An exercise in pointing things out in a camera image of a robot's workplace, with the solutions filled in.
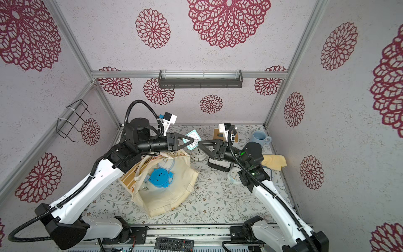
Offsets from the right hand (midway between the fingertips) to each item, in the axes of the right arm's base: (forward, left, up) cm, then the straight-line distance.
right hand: (199, 147), depth 57 cm
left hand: (+3, +3, -1) cm, 4 cm away
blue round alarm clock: (+6, +24, -37) cm, 44 cm away
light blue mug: (+36, -39, -37) cm, 65 cm away
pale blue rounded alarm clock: (+14, +21, -36) cm, 44 cm away
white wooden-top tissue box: (+38, -9, -37) cm, 54 cm away
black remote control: (-26, +11, -38) cm, 48 cm away
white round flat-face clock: (+19, +3, -37) cm, 42 cm away
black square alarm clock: (+15, -11, -38) cm, 42 cm away
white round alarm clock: (+9, -18, -40) cm, 44 cm away
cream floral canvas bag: (-8, +22, -35) cm, 42 cm away
